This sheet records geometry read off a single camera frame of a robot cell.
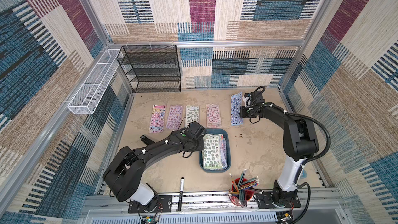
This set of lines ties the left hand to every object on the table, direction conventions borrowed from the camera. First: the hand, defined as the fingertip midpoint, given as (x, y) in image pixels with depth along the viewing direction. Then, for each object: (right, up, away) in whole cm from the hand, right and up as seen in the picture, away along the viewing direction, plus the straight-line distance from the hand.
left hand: (203, 145), depth 86 cm
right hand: (+25, +16, +13) cm, 33 cm away
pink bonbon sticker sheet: (+7, +15, +19) cm, 25 cm away
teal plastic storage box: (+15, +5, +8) cm, 17 cm away
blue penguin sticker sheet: (+22, +24, +19) cm, 37 cm away
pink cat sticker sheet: (-30, +13, +19) cm, 38 cm away
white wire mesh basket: (-53, +24, -16) cm, 60 cm away
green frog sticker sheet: (+5, -5, -1) cm, 7 cm away
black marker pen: (-11, -21, -10) cm, 26 cm away
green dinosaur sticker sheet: (-7, +16, +20) cm, 26 cm away
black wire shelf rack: (-35, +48, +22) cm, 64 cm away
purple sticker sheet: (-19, +13, +19) cm, 30 cm away
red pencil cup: (+17, -17, -15) cm, 28 cm away
